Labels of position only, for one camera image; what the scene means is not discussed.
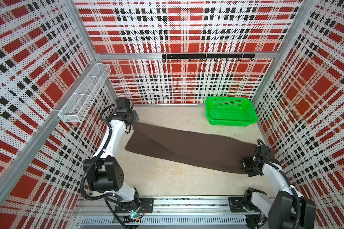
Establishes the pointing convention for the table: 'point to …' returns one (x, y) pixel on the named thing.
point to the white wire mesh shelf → (76, 109)
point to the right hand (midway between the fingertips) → (241, 163)
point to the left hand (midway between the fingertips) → (134, 117)
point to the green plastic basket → (230, 111)
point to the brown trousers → (192, 147)
